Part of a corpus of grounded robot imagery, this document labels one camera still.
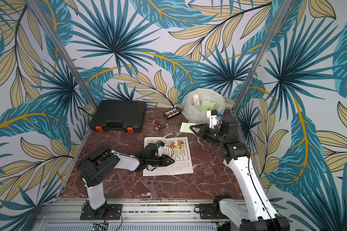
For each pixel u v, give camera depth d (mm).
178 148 972
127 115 1076
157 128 1042
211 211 733
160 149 856
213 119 641
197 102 941
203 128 638
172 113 1146
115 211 739
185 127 713
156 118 1132
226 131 539
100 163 522
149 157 755
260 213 377
